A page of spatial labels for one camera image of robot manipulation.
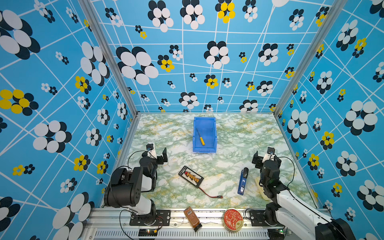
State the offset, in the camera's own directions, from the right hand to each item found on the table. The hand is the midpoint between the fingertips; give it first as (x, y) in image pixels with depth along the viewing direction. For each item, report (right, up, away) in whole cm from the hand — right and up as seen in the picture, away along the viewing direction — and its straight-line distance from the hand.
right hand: (267, 154), depth 84 cm
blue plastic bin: (-34, +6, +19) cm, 40 cm away
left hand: (-64, +2, +7) cm, 64 cm away
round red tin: (-23, -29, -14) cm, 39 cm away
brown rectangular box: (-42, -28, -13) cm, 53 cm away
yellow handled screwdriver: (-37, +7, +18) cm, 41 cm away
